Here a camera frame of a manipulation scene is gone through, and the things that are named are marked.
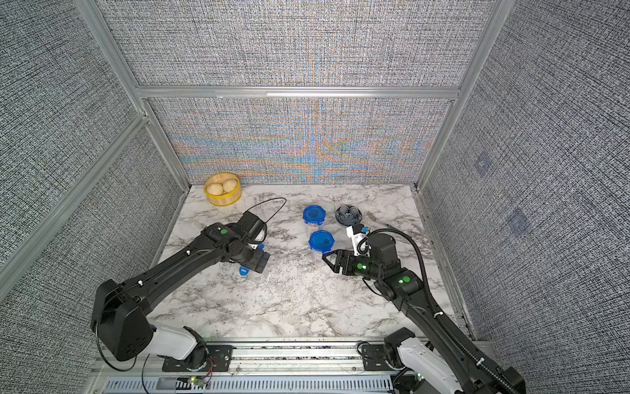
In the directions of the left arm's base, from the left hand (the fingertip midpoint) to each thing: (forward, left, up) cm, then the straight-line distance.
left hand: (257, 256), depth 81 cm
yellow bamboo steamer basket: (+34, +20, -9) cm, 41 cm away
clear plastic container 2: (+2, -20, -8) cm, 21 cm away
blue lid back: (-5, +4, +1) cm, 6 cm away
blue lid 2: (+6, -22, -1) cm, 23 cm away
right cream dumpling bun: (+41, +19, -8) cm, 46 cm away
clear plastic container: (+14, -19, -4) cm, 24 cm away
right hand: (-4, -23, +8) cm, 25 cm away
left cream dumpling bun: (+38, +24, -7) cm, 46 cm away
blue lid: (+18, -20, -2) cm, 27 cm away
